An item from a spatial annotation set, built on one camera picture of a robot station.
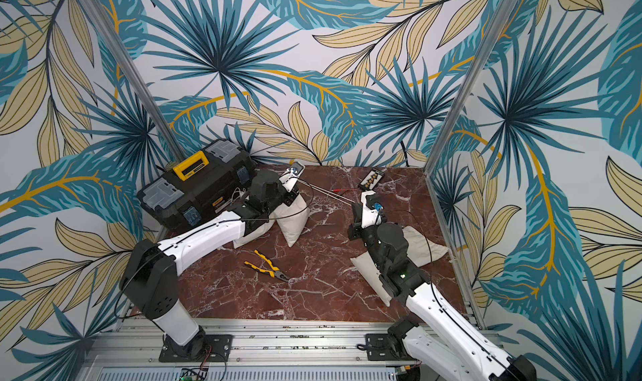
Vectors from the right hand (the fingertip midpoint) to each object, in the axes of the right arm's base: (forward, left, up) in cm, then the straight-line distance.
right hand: (340, 209), depth 69 cm
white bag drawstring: (+7, +4, -2) cm, 8 cm away
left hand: (+17, +15, -5) cm, 23 cm away
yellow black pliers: (-6, +22, -29) cm, 37 cm away
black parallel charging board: (+36, -18, -28) cm, 49 cm away
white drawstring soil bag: (+9, +15, -18) cm, 25 cm away
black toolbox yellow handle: (+19, +49, -12) cm, 54 cm away
